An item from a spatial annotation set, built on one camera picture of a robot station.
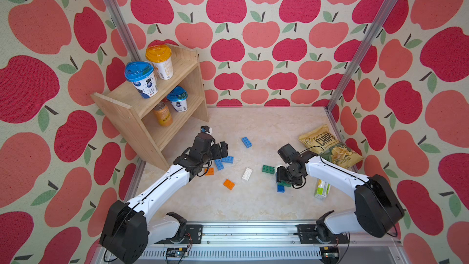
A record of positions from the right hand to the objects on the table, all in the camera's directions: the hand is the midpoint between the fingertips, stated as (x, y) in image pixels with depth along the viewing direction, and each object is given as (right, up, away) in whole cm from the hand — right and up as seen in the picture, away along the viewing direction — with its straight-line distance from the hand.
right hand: (283, 183), depth 86 cm
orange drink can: (-55, +33, -8) cm, 64 cm away
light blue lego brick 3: (-31, +8, +7) cm, 33 cm away
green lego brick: (-6, +5, +7) cm, 10 cm away
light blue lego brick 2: (-26, +10, +9) cm, 30 cm away
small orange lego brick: (-36, +4, +5) cm, 36 cm away
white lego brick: (-17, +3, +4) cm, 18 cm away
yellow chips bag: (+23, +19, +8) cm, 31 cm away
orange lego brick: (-26, -1, 0) cm, 26 cm away
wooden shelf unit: (-60, +27, -2) cm, 66 cm away
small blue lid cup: (-50, +41, -2) cm, 65 cm away
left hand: (-29, +17, -4) cm, 34 cm away
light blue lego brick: (-16, +18, +15) cm, 29 cm away
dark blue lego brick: (-1, -2, -1) cm, 3 cm away
